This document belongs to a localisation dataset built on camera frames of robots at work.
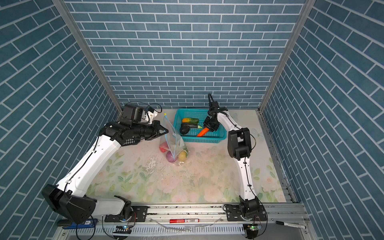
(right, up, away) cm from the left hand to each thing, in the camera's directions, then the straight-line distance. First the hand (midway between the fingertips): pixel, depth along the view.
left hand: (169, 130), depth 71 cm
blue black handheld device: (-37, -43, -3) cm, 57 cm away
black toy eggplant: (+10, +2, +36) cm, 38 cm away
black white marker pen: (+59, -45, 0) cm, 74 cm away
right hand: (+18, +1, +34) cm, 38 cm away
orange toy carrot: (+17, -3, +31) cm, 35 cm away
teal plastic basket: (+22, -6, +34) cm, 41 cm away
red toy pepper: (-7, -11, +16) cm, 21 cm away
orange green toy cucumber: (+6, +6, +37) cm, 38 cm away
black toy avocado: (+4, -1, +31) cm, 31 cm away
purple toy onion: (-3, -17, +18) cm, 25 cm away
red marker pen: (+7, -43, 0) cm, 44 cm away
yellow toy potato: (+5, -16, +15) cm, 22 cm away
